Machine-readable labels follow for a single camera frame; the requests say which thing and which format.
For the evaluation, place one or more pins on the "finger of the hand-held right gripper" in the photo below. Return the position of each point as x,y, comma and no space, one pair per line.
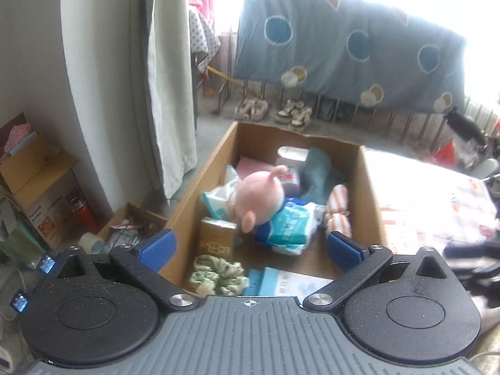
472,250

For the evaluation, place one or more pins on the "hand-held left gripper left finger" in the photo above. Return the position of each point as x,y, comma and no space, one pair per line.
158,250

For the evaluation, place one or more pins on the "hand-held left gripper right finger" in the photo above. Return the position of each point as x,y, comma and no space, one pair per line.
343,250

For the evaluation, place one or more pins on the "orange striped towel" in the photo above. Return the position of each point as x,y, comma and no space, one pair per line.
336,203

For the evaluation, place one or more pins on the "brown small carton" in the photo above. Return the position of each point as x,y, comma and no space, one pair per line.
215,240

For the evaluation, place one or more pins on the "blue plastic packet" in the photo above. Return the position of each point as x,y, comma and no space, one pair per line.
291,222

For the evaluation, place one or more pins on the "brown cardboard box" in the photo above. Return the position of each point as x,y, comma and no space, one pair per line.
351,187

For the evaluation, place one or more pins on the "green scrunchie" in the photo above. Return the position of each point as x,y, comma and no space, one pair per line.
218,273

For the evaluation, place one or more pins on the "light blue box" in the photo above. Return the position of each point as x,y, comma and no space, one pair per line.
281,281

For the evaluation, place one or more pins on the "white teal printed packet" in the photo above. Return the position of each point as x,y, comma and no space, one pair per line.
216,203

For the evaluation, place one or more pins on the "teal checked towel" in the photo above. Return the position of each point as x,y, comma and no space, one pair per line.
318,175

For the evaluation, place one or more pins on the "pink plush pig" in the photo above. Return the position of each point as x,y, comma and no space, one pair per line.
258,195

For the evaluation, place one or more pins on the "pink sponge cloth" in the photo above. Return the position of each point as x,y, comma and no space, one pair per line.
250,166

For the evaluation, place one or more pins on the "small cardboard box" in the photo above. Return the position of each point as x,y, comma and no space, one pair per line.
117,218

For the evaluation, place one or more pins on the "tape roll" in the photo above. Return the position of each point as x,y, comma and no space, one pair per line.
92,242

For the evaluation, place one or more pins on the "red bottle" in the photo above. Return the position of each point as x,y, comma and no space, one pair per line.
84,218

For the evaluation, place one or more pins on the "small red bag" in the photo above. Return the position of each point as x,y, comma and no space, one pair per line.
445,154

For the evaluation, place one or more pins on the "printed cardboard carton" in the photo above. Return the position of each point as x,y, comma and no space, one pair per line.
47,187

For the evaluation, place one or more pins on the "white black sneaker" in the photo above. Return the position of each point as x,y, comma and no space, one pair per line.
287,111
301,119

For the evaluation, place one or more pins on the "green bag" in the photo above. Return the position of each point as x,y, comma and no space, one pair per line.
19,248

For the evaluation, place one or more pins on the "metal railing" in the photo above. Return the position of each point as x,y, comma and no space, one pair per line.
410,125

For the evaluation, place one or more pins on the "pale green curtain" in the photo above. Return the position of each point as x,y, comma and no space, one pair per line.
172,86

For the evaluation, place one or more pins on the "pink patterned cloth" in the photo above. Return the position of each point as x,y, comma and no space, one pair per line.
19,136

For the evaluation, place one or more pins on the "yellow broom stick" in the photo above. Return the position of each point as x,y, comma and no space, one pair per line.
230,80

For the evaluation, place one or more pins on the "blue dotted blanket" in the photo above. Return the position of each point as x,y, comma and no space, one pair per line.
332,58

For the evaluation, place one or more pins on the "polka dot cloth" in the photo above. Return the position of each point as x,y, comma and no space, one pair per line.
203,35

